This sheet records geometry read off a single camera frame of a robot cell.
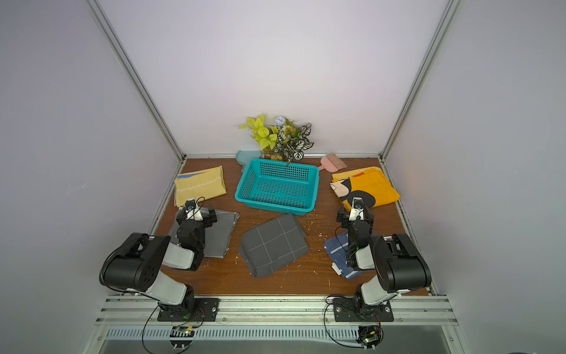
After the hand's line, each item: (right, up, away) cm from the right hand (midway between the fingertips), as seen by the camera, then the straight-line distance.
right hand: (357, 203), depth 88 cm
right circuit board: (-2, -41, -19) cm, 45 cm away
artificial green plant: (-30, +27, +7) cm, 41 cm away
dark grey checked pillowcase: (-35, -17, 0) cm, 39 cm away
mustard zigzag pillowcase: (-73, +6, +18) cm, 76 cm away
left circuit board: (-65, -43, -16) cm, 79 cm away
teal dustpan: (-53, +21, +29) cm, 64 cm away
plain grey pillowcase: (-58, -14, +1) cm, 60 cm away
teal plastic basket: (-32, +6, +18) cm, 38 cm away
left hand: (-65, 0, +1) cm, 65 cm away
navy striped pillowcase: (-9, -18, -1) cm, 21 cm away
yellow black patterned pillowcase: (+12, +8, +18) cm, 23 cm away
